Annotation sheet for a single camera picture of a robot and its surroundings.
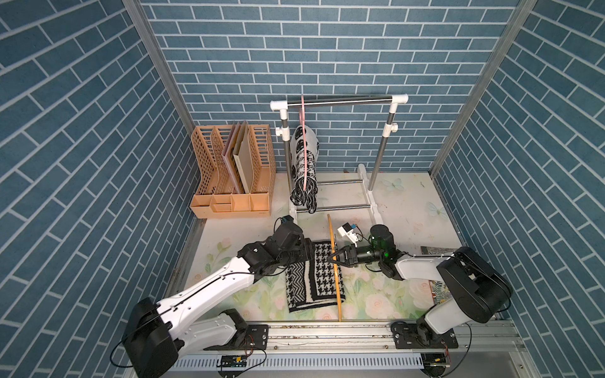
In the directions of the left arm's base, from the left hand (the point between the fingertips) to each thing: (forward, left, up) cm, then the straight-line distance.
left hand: (316, 253), depth 77 cm
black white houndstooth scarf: (-6, +1, -10) cm, 12 cm away
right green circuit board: (-28, -36, -14) cm, 48 cm away
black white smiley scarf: (+19, +3, +5) cm, 20 cm away
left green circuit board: (-28, +25, -17) cm, 42 cm away
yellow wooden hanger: (-3, -6, -1) cm, 7 cm away
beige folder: (+31, +27, +13) cm, 43 cm away
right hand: (-3, -5, -2) cm, 6 cm away
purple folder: (+31, +33, +15) cm, 48 cm away
